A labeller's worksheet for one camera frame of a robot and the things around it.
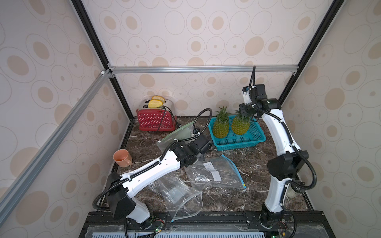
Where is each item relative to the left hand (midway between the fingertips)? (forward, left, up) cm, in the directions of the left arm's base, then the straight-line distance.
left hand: (200, 150), depth 75 cm
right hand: (+24, -23, +7) cm, 34 cm away
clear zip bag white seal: (-18, +9, -20) cm, 29 cm away
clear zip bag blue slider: (-2, -12, -21) cm, 25 cm away
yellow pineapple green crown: (+25, -15, -7) cm, 30 cm away
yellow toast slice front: (+39, +31, -3) cm, 50 cm away
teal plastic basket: (+23, -39, -17) cm, 49 cm away
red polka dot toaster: (+31, +28, -10) cm, 43 cm away
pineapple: (+19, -24, 0) cm, 31 cm away
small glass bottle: (-15, -50, -19) cm, 55 cm away
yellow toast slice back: (+46, +29, -3) cm, 54 cm away
